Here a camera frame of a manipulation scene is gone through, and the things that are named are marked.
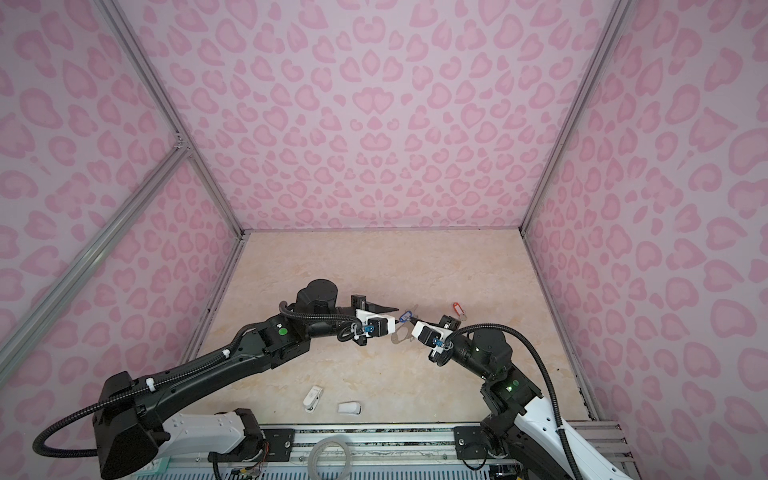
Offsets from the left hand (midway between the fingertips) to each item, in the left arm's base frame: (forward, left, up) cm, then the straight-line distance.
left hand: (397, 304), depth 67 cm
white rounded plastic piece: (-15, +12, -26) cm, 32 cm away
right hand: (-1, -4, -3) cm, 5 cm away
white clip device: (-13, +23, -25) cm, 36 cm away
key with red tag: (+14, -20, -29) cm, 38 cm away
